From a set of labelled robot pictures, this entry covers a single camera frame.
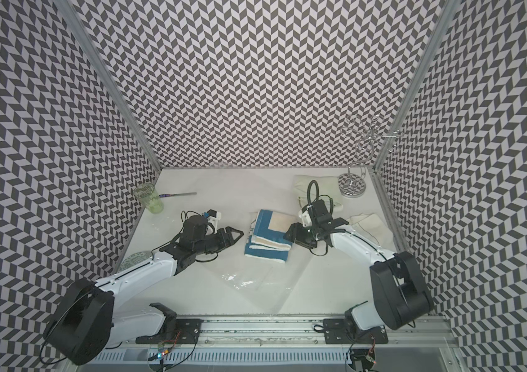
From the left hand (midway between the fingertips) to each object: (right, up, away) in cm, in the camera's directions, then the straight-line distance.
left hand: (239, 238), depth 84 cm
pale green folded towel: (+24, +18, -11) cm, 32 cm away
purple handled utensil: (-38, +15, +21) cm, 46 cm away
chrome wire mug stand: (+55, +44, +21) cm, 73 cm away
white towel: (+52, +3, +10) cm, 53 cm away
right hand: (+19, -2, +1) cm, 19 cm away
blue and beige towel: (+10, -3, +9) cm, 14 cm away
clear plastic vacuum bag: (-5, +15, +29) cm, 33 cm away
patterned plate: (-38, -7, -1) cm, 38 cm away
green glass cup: (-45, +15, +21) cm, 52 cm away
